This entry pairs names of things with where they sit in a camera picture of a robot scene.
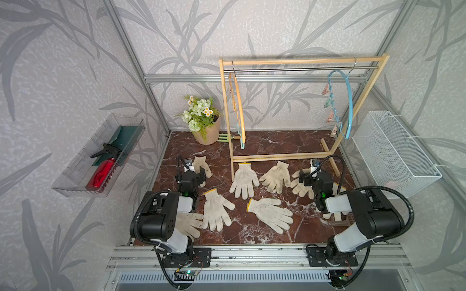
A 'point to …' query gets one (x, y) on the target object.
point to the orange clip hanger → (237, 106)
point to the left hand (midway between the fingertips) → (191, 167)
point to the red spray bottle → (99, 174)
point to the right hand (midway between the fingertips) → (310, 167)
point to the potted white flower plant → (202, 119)
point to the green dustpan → (124, 139)
